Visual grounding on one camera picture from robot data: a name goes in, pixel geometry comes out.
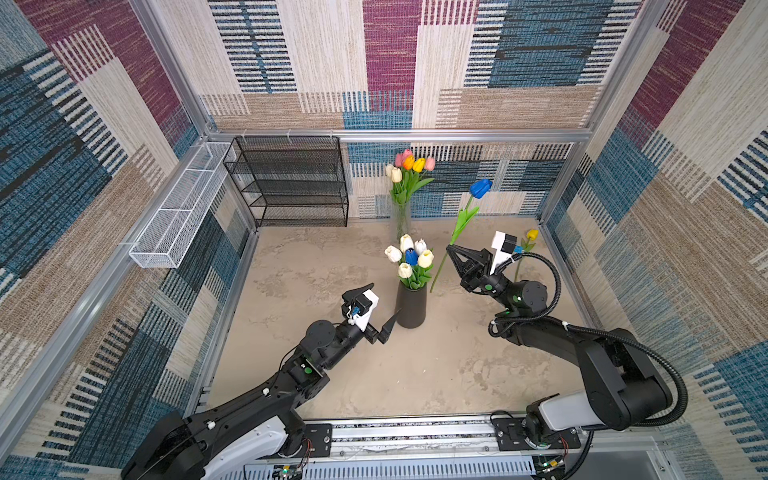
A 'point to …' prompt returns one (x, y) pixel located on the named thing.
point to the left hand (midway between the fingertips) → (385, 293)
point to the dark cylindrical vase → (412, 304)
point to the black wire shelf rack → (291, 181)
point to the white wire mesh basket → (169, 235)
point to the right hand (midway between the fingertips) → (445, 250)
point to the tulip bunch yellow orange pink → (412, 171)
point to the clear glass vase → (402, 218)
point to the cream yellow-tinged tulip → (426, 258)
